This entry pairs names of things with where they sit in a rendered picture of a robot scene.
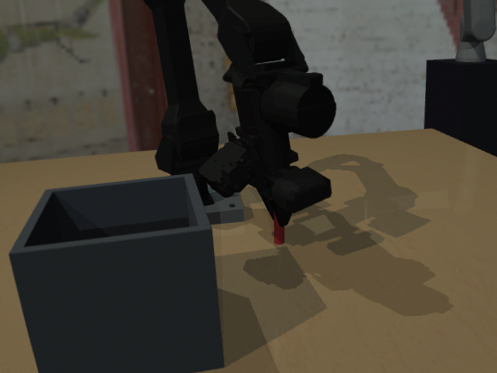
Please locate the dark red peg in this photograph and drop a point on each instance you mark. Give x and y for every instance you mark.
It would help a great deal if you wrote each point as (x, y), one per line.
(279, 237)

